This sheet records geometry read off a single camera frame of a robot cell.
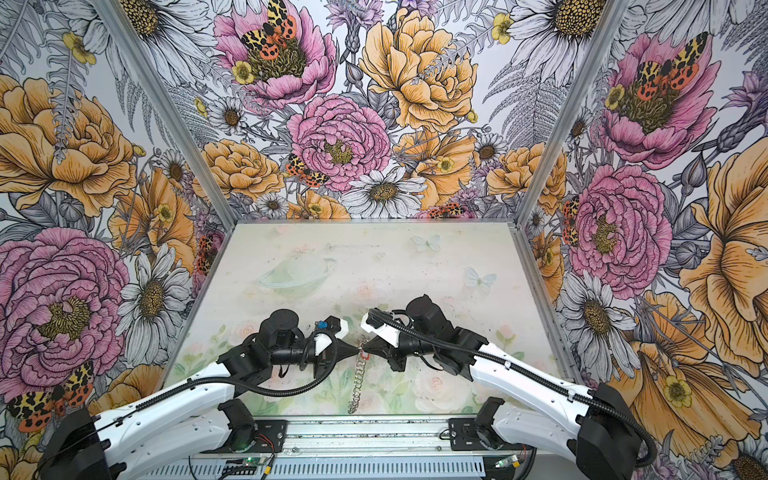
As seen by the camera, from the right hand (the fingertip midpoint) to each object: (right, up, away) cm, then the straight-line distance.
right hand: (370, 357), depth 71 cm
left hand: (-4, -1, +2) cm, 5 cm away
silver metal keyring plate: (-1, 0, 0) cm, 1 cm away
